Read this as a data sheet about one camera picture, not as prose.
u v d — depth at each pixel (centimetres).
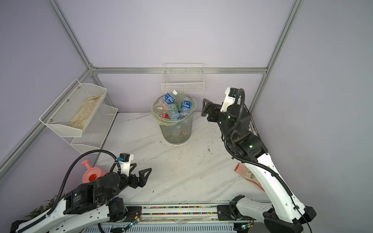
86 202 45
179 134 91
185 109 85
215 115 52
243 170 88
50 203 60
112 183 47
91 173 76
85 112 79
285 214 36
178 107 86
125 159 55
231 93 48
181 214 75
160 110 86
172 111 83
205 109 52
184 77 95
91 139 90
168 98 84
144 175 60
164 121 79
